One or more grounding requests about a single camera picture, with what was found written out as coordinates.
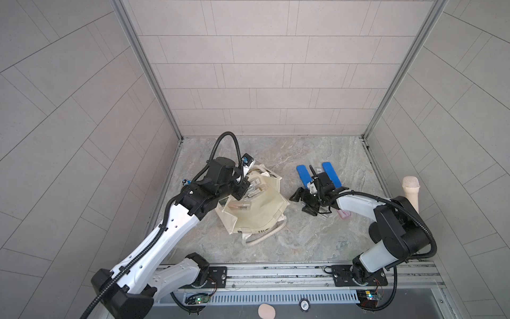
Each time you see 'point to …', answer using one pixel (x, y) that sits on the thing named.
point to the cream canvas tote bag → (261, 213)
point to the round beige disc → (265, 311)
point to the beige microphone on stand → (412, 185)
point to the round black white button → (304, 304)
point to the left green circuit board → (197, 298)
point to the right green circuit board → (368, 298)
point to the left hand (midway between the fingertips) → (250, 176)
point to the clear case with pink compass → (240, 205)
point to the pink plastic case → (343, 213)
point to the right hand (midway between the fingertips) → (294, 202)
